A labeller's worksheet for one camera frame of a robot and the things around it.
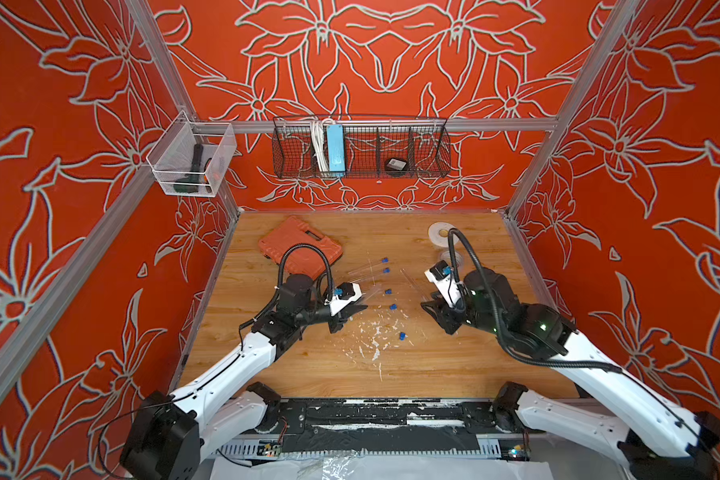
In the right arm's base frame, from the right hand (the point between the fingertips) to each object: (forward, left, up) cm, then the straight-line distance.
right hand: (423, 299), depth 68 cm
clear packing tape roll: (+29, -15, -22) cm, 39 cm away
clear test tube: (+24, +14, -22) cm, 35 cm away
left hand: (+2, +14, -5) cm, 15 cm away
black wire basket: (+57, -6, +6) cm, 58 cm away
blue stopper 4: (+10, +5, -23) cm, 25 cm away
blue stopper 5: (+1, +3, -24) cm, 24 cm away
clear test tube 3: (+14, +10, -23) cm, 28 cm away
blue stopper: (+28, +7, -22) cm, 36 cm away
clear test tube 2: (+21, +13, -24) cm, 34 cm away
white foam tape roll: (+40, -14, -22) cm, 48 cm away
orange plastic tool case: (+25, +34, -19) cm, 47 cm away
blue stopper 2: (+24, +6, -23) cm, 34 cm away
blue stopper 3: (+16, +6, -23) cm, 29 cm away
